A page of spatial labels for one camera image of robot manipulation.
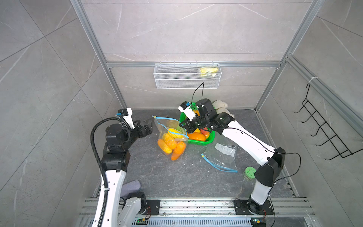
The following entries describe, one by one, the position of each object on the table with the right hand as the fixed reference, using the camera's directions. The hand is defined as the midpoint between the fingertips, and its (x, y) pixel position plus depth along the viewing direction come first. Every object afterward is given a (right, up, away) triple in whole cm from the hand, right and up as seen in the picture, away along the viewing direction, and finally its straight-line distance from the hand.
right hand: (181, 124), depth 74 cm
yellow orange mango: (-10, -14, +10) cm, 20 cm away
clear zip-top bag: (-5, -9, +9) cm, 14 cm away
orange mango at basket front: (+10, -9, +22) cm, 25 cm away
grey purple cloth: (-29, -36, +4) cm, 47 cm away
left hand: (-16, +3, -7) cm, 18 cm away
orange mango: (-1, -15, +10) cm, 18 cm away
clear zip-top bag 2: (+26, -19, +16) cm, 36 cm away
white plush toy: (+31, +13, +37) cm, 50 cm away
